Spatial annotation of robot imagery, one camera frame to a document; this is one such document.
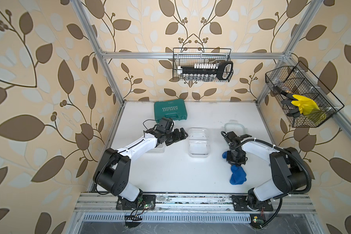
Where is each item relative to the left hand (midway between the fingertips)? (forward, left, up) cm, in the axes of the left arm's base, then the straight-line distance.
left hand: (181, 135), depth 86 cm
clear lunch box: (+2, -12, -12) cm, 17 cm away
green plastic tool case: (+29, +5, -8) cm, 30 cm away
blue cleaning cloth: (-20, -32, -9) cm, 39 cm away
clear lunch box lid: (+14, -42, -13) cm, 46 cm away
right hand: (-12, -32, -13) cm, 36 cm away
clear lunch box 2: (-5, +13, -7) cm, 16 cm away
